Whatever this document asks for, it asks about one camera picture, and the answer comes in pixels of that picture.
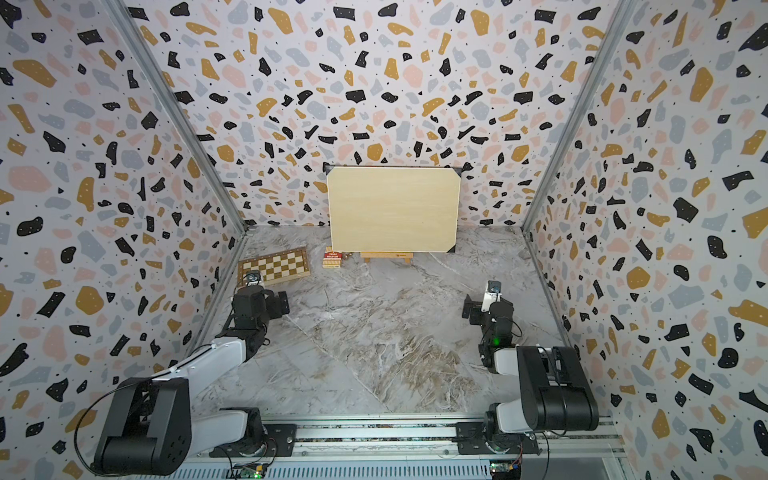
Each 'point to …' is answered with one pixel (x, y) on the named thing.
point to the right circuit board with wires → (506, 469)
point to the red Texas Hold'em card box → (332, 260)
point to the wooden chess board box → (277, 267)
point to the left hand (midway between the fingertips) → (269, 294)
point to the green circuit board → (249, 470)
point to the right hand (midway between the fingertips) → (486, 296)
